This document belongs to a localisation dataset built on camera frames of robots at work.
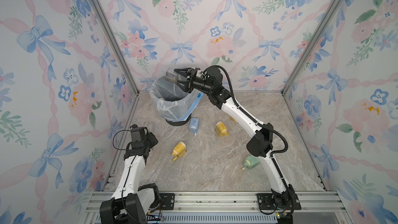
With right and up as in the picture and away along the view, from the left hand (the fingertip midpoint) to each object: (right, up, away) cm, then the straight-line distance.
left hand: (151, 137), depth 87 cm
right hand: (+16, +31, -17) cm, 39 cm away
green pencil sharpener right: (+53, -11, -7) cm, 55 cm away
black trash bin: (+14, +6, +15) cm, 21 cm away
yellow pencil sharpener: (+40, +3, +5) cm, 40 cm away
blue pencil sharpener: (+24, +6, +7) cm, 25 cm away
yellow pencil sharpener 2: (+41, +12, -23) cm, 49 cm away
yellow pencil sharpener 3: (+16, -7, -3) cm, 18 cm away
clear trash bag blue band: (+14, +19, -9) cm, 25 cm away
